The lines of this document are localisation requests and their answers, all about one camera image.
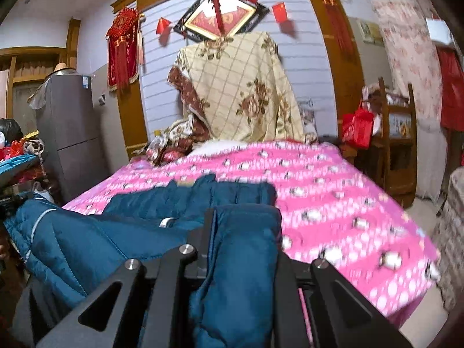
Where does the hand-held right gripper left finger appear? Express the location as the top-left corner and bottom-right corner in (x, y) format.
(36, 208), (217, 348)

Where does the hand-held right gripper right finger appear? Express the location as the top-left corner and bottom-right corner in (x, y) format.
(276, 252), (411, 348)

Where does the blue puffer jacket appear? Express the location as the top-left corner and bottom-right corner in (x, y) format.
(3, 173), (284, 348)

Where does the pile of assorted goods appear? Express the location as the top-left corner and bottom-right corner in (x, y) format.
(0, 118), (48, 198)

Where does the pink penguin print blanket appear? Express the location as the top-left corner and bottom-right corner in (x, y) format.
(61, 139), (442, 347)

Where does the grey refrigerator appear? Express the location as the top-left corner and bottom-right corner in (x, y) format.
(36, 73), (110, 204)

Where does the clear plastic bag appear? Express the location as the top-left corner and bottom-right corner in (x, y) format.
(27, 79), (50, 110)

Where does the brown floral cloth bundle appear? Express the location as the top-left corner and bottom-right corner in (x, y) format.
(147, 119), (210, 167)

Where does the clear plastic bottle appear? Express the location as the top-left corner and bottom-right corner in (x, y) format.
(147, 135), (164, 156)

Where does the white pillow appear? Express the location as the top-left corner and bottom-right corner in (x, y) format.
(192, 139), (237, 155)

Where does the straw hat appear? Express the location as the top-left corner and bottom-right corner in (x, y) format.
(45, 63), (77, 79)

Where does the wooden cabinet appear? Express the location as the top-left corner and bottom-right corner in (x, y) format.
(0, 18), (81, 118)

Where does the beige patterned cloth cover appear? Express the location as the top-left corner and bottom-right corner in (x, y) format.
(431, 168), (464, 311)

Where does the red gift bag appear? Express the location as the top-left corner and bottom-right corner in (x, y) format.
(342, 101), (376, 150)

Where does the wooden chair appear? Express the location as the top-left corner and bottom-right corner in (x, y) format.
(376, 76), (418, 209)

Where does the red tasselled banner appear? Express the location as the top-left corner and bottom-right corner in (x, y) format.
(106, 6), (143, 92)

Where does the beige floral quilt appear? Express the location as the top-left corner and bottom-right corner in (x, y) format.
(168, 32), (317, 145)

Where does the pale pink cloth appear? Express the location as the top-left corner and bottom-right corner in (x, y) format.
(362, 83), (411, 106)

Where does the pink floral curtain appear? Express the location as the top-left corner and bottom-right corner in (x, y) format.
(371, 0), (449, 201)

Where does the red hanging cloth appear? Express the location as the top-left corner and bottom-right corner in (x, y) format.
(436, 45), (464, 132)

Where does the black framed red picture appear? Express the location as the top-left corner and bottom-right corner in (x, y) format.
(173, 0), (270, 43)

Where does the wooden arch frame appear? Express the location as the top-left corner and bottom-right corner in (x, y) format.
(110, 0), (365, 161)

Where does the small wall picture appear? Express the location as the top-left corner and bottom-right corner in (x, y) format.
(359, 19), (385, 46)

